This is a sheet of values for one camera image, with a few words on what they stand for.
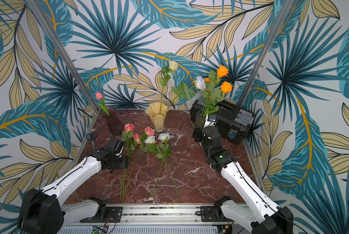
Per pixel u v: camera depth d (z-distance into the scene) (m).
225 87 0.80
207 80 0.84
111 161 0.61
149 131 1.01
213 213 0.73
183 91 0.82
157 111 0.96
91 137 1.03
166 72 0.91
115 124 0.98
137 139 0.98
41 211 0.39
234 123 0.90
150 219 0.73
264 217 0.39
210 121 0.63
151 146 0.95
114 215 0.73
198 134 0.67
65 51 0.85
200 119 0.98
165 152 0.95
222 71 0.78
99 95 0.86
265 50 0.84
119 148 0.68
